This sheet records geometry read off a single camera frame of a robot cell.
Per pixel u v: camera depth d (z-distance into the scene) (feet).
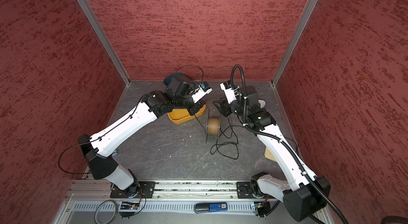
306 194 1.21
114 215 2.21
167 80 3.73
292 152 1.41
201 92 1.99
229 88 2.00
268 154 2.77
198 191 2.48
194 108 2.04
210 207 2.18
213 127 2.68
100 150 1.35
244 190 2.43
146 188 2.44
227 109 2.07
